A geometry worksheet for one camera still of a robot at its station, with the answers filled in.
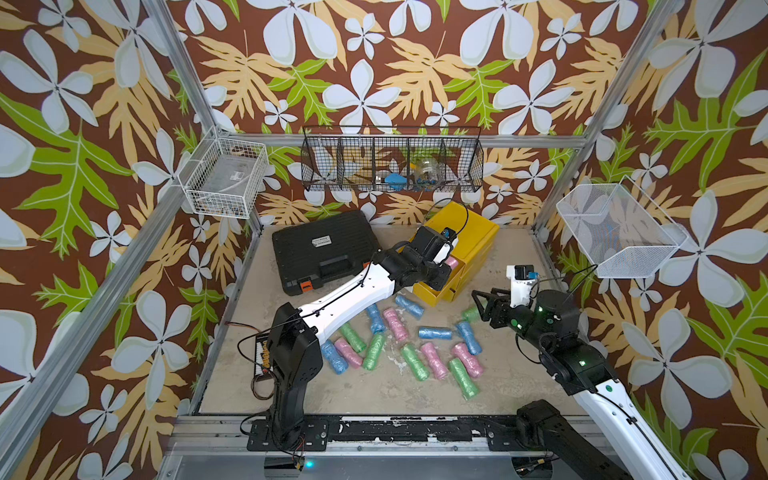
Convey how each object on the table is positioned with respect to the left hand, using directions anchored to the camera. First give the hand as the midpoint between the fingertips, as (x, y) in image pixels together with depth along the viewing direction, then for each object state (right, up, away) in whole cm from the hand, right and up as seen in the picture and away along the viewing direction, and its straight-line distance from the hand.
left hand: (448, 267), depth 79 cm
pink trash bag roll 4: (+7, -27, +5) cm, 29 cm away
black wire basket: (-14, +36, +19) cm, 43 cm away
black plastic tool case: (-42, +4, +24) cm, 48 cm away
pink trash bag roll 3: (-2, -28, +4) cm, 28 cm away
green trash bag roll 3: (+5, -32, +1) cm, 33 cm away
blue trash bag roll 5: (-32, -27, +5) cm, 42 cm away
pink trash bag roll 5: (-28, -25, +6) cm, 38 cm away
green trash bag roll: (-20, -25, +7) cm, 33 cm away
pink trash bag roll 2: (+1, +1, -1) cm, 2 cm away
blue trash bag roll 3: (+10, -24, +9) cm, 27 cm away
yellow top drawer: (-4, -8, -3) cm, 9 cm away
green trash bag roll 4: (-27, -22, +9) cm, 36 cm away
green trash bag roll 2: (-8, -29, +4) cm, 30 cm away
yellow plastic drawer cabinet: (+11, +10, +10) cm, 17 cm away
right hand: (+6, -6, -8) cm, 12 cm away
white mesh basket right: (+48, +9, +1) cm, 49 cm away
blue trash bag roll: (-7, -14, +14) cm, 21 cm away
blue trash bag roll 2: (+1, -20, +9) cm, 22 cm away
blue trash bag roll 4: (-20, -18, +13) cm, 30 cm away
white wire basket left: (-64, +26, +6) cm, 69 cm away
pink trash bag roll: (-14, -19, +11) cm, 26 cm away
